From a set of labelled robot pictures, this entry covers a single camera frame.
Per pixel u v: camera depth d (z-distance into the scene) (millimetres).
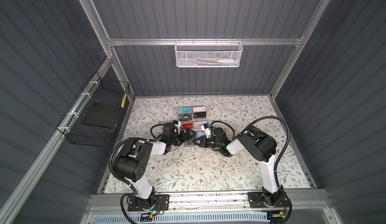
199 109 994
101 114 722
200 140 889
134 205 722
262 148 543
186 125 991
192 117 992
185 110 991
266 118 571
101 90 824
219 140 798
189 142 934
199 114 991
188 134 844
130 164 472
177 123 896
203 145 846
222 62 911
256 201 727
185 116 991
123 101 829
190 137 827
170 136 763
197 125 991
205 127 907
